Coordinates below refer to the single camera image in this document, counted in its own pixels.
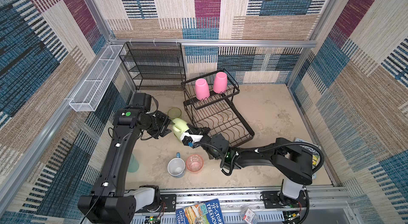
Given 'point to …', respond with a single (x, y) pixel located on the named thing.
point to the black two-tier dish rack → (215, 113)
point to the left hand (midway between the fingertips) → (175, 123)
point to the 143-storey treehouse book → (312, 149)
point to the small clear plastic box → (248, 216)
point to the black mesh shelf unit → (155, 66)
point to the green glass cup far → (174, 112)
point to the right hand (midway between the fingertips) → (191, 122)
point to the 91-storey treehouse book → (209, 212)
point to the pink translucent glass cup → (194, 163)
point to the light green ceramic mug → (179, 127)
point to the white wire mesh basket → (88, 95)
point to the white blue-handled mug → (176, 166)
